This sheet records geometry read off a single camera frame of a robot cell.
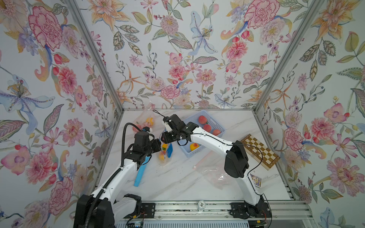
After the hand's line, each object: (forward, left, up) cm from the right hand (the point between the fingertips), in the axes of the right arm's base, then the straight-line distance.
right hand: (163, 136), depth 87 cm
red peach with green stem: (+16, -29, -11) cm, 35 cm away
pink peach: (+23, -26, -11) cm, 37 cm away
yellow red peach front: (-1, -19, -9) cm, 21 cm away
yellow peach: (+18, +13, -7) cm, 23 cm away
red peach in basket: (+11, -35, -10) cm, 38 cm away
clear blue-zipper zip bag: (-9, -1, -9) cm, 12 cm away
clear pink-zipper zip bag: (+18, +15, -4) cm, 24 cm away
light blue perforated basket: (+21, -33, -10) cm, 40 cm away
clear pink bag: (-14, -30, -12) cm, 35 cm away
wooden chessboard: (-6, -66, -13) cm, 68 cm away
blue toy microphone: (-18, +13, -13) cm, 25 cm away
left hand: (-4, -1, +2) cm, 5 cm away
